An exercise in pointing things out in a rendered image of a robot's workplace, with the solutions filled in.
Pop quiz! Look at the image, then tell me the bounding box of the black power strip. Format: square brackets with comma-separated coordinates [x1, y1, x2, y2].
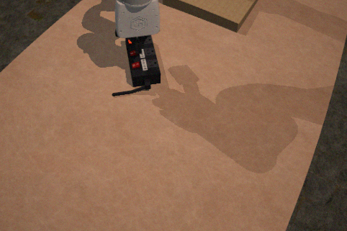
[112, 35, 161, 96]

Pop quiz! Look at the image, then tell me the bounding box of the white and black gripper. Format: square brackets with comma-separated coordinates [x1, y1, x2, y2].
[115, 0, 160, 55]

